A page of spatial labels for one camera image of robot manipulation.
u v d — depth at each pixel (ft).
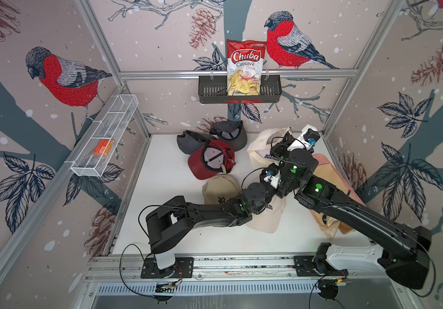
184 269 2.40
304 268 2.38
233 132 3.87
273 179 1.96
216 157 3.52
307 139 1.63
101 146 2.35
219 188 2.87
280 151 1.86
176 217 1.62
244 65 2.80
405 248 1.28
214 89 3.11
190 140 3.28
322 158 3.55
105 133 2.60
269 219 2.79
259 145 2.30
